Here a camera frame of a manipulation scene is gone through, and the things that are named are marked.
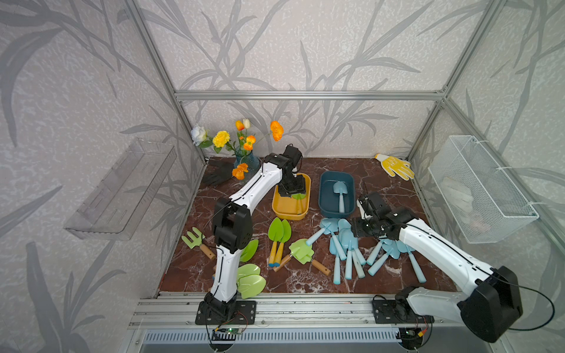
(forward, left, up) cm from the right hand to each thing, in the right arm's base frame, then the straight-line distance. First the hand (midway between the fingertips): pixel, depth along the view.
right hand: (355, 227), depth 83 cm
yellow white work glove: (+42, -32, -12) cm, 54 cm away
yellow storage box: (+14, +25, -8) cm, 29 cm away
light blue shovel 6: (-6, -15, -9) cm, 19 cm away
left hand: (+15, +20, +3) cm, 25 cm away
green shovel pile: (-5, +41, -10) cm, 43 cm away
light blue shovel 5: (-2, -13, -10) cm, 16 cm away
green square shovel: (-5, +21, -9) cm, 24 cm away
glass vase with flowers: (+31, +45, +4) cm, 55 cm away
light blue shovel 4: (-11, +7, -9) cm, 16 cm away
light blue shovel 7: (-18, -5, +23) cm, 29 cm away
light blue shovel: (+6, +9, -9) cm, 14 cm away
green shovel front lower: (-18, +39, -11) cm, 44 cm away
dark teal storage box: (+18, +7, -10) cm, 22 cm away
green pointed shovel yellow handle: (+4, +32, -11) cm, 34 cm away
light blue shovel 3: (-3, +6, -8) cm, 10 cm away
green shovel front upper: (-12, +41, -10) cm, 44 cm away
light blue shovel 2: (+4, +3, -5) cm, 6 cm away
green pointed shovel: (+2, +27, -10) cm, 28 cm away
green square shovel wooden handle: (-12, +14, -9) cm, 20 cm away
